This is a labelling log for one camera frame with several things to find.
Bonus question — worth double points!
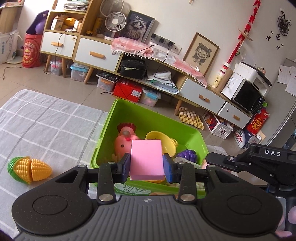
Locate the green plastic bin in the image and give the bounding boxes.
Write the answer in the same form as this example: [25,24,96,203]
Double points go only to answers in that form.
[90,99,210,200]

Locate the purple toy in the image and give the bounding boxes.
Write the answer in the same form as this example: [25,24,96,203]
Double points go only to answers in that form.
[26,10,50,35]

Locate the black floor cable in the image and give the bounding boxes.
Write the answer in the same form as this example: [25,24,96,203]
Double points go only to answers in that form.
[2,66,23,80]

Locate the flat red box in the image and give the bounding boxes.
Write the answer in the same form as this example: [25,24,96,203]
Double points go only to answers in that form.
[113,79,148,103]

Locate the pink sponge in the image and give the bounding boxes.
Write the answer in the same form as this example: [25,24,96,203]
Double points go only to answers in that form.
[129,140,165,181]

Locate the small white drawer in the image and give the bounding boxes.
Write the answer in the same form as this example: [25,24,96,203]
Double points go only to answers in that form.
[217,102,252,129]

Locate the pink toy chicken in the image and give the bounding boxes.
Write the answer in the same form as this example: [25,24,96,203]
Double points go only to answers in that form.
[111,123,140,163]

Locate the wide white drawer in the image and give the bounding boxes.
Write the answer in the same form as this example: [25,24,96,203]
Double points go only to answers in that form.
[74,37,123,73]
[179,78,226,114]

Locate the pink spotted garment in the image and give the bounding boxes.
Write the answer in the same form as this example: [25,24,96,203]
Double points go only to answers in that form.
[273,203,296,239]

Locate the framed girl drawing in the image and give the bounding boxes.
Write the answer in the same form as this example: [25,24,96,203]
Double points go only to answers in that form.
[183,32,220,76]

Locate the grey checked tablecloth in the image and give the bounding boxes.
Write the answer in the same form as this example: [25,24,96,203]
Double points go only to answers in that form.
[0,89,229,234]

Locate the red bucket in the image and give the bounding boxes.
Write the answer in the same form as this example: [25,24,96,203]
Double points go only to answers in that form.
[22,34,42,68]

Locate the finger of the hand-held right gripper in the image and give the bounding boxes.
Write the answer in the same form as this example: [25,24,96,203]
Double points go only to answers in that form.
[205,152,244,173]

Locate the black wall clock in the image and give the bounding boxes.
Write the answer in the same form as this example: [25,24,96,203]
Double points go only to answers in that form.
[275,8,292,36]

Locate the pile of papers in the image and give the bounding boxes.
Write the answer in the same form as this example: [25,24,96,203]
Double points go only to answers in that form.
[146,70,179,94]

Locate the clear storage box blue lid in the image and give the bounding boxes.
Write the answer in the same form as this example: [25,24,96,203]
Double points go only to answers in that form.
[70,62,89,82]

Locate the purple toy grapes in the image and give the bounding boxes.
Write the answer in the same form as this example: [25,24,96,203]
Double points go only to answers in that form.
[177,149,197,163]

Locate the pink lace-edged cloth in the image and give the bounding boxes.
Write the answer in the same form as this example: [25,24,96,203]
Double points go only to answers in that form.
[111,37,207,87]

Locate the stack of papers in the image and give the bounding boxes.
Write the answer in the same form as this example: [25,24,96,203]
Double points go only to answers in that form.
[63,0,90,12]

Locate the small white fan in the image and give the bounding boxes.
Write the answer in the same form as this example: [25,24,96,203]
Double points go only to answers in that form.
[105,12,127,38]

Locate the black bag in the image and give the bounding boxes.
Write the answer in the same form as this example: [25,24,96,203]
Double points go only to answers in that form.
[120,59,147,79]

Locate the cardboard box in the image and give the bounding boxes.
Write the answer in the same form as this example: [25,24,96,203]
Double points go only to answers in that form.
[0,0,23,34]

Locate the red gift box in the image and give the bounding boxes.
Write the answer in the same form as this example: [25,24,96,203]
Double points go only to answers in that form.
[246,109,270,136]

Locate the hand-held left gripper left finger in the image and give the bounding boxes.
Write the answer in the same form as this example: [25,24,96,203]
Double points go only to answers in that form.
[66,153,131,205]

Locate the wall power sockets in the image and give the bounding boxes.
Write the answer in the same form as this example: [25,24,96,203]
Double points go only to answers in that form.
[150,33,182,55]

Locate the yellow toy pan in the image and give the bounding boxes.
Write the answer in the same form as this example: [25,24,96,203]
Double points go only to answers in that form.
[145,131,179,158]

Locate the white printer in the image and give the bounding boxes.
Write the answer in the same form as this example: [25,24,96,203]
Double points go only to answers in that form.
[232,62,273,87]

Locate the white carton with red print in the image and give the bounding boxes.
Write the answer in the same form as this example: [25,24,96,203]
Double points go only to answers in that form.
[203,111,234,139]

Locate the yellow bottle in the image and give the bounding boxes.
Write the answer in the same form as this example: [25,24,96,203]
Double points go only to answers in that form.
[92,17,103,35]

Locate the red chili hanging decoration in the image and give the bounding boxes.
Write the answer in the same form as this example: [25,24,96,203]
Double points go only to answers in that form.
[228,0,262,64]

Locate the white woven sack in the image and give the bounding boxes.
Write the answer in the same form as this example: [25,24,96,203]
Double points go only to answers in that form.
[0,30,19,65]

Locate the framed cat picture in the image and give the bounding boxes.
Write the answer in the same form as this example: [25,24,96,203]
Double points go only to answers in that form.
[119,10,156,43]

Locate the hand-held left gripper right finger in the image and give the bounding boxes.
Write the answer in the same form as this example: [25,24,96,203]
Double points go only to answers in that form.
[162,153,232,202]

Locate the small white box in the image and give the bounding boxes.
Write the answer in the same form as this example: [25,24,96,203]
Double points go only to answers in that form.
[50,17,64,30]

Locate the tall printed cup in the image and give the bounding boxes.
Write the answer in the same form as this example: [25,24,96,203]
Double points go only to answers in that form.
[211,62,232,90]

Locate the toy corn cob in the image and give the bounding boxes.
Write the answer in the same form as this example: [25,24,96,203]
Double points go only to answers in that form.
[7,156,52,184]

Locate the clear storage box black lid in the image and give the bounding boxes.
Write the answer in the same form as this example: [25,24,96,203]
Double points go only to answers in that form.
[96,71,119,92]

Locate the white drawer with cable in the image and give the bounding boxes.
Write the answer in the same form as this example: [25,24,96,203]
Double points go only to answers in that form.
[40,31,78,57]

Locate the yellow egg tray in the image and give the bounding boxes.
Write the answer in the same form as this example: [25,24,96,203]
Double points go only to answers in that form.
[178,106,204,130]

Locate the white microwave oven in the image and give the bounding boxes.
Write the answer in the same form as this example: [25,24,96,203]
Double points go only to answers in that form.
[221,77,266,114]

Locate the long wooden cabinet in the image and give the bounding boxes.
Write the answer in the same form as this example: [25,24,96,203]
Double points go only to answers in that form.
[39,0,255,129]

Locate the grey refrigerator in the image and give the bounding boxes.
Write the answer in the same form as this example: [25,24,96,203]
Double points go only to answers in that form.
[261,58,296,150]

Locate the blue and white carton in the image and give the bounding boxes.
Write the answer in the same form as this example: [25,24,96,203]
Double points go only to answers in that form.
[231,128,262,149]

